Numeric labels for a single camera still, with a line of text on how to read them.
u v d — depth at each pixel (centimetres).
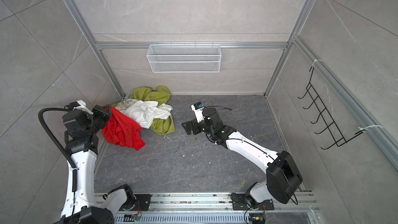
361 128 50
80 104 61
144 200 73
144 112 95
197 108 69
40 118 46
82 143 49
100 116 61
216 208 73
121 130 79
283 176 40
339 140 58
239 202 73
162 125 96
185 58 100
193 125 69
